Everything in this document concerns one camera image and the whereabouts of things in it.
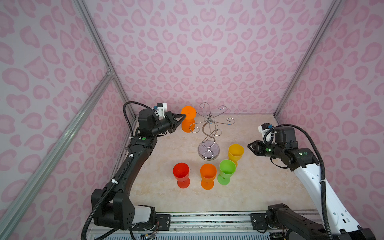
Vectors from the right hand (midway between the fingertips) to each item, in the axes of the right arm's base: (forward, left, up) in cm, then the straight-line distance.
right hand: (251, 144), depth 72 cm
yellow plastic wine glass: (+5, +4, -16) cm, 17 cm away
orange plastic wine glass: (-9, +20, -13) cm, 25 cm away
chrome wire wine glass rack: (+11, +19, -23) cm, 32 cm away
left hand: (+9, +31, +12) cm, 34 cm away
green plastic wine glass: (-5, +10, -17) cm, 20 cm away
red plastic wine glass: (-9, +34, -13) cm, 38 cm away
